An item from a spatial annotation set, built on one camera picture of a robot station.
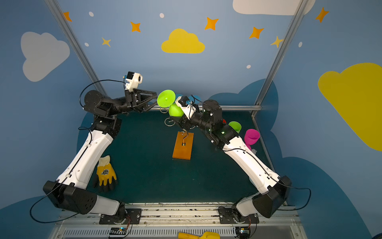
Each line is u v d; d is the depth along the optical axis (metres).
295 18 0.73
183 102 0.51
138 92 0.49
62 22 0.73
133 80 0.52
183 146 1.02
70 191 0.39
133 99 0.49
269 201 0.38
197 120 0.56
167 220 0.74
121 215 0.67
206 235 0.68
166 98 0.55
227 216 0.75
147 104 0.57
